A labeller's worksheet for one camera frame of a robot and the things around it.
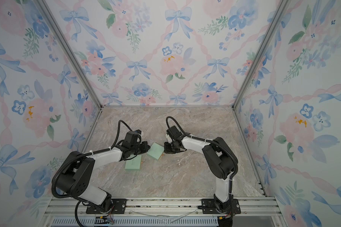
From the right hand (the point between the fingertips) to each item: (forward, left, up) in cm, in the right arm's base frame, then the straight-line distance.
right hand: (165, 150), depth 93 cm
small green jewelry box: (-10, +19, +2) cm, 21 cm away
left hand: (+2, +9, +3) cm, 9 cm away
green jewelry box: (-1, +6, +1) cm, 6 cm away
